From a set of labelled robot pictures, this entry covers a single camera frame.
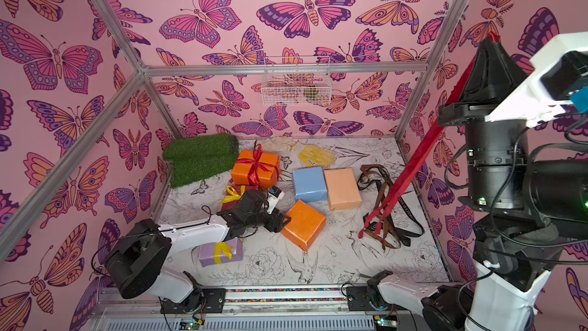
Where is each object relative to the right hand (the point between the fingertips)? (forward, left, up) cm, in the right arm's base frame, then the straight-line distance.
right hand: (502, 41), depth 28 cm
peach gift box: (+22, +8, -71) cm, 75 cm away
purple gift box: (-5, +57, -66) cm, 87 cm away
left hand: (+10, +31, -67) cm, 75 cm away
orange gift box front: (+5, +24, -67) cm, 71 cm away
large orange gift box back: (+27, +45, -63) cm, 82 cm away
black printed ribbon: (+5, -14, -74) cm, 76 cm away
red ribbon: (+16, -7, -78) cm, 80 cm away
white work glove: (+51, +37, -72) cm, 96 cm away
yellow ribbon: (-3, +51, -66) cm, 83 cm away
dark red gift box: (+12, +54, -67) cm, 87 cm away
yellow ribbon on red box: (+16, +52, -66) cm, 86 cm away
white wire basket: (+56, +28, -39) cm, 74 cm away
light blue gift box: (+24, +22, -69) cm, 76 cm away
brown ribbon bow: (+3, -6, -74) cm, 74 cm away
